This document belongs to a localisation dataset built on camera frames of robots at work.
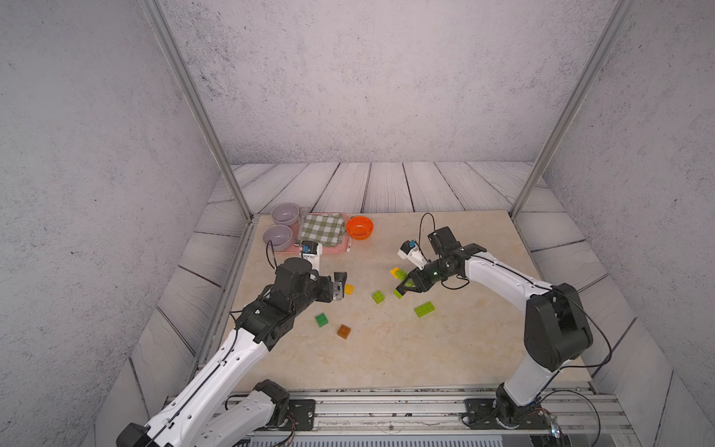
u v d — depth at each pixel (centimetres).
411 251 79
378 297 95
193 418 40
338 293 67
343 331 87
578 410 74
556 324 47
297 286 54
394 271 86
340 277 65
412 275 80
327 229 115
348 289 97
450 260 67
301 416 73
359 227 112
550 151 99
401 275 84
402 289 85
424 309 93
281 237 108
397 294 87
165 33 73
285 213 118
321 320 89
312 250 64
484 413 73
